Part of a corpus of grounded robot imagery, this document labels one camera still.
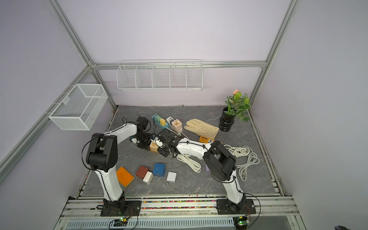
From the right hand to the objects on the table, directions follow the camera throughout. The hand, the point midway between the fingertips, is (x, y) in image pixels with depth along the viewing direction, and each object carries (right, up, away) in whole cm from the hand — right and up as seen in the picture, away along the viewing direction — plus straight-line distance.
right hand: (162, 146), depth 91 cm
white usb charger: (-6, -15, -11) cm, 20 cm away
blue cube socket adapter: (0, -12, -8) cm, 15 cm away
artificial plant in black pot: (+49, +26, 0) cm, 56 cm away
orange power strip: (+29, +3, +6) cm, 30 cm away
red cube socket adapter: (-10, -13, -10) cm, 19 cm away
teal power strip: (-7, +17, +17) cm, 25 cm away
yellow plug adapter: (-2, +16, +12) cm, 20 cm away
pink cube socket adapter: (+9, +13, +8) cm, 18 cm away
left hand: (-6, 0, +5) cm, 8 cm away
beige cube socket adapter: (-5, 0, -4) cm, 6 cm away
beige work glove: (+27, +10, +15) cm, 33 cm away
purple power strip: (+29, -13, -5) cm, 32 cm away
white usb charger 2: (+7, -16, -8) cm, 19 cm away
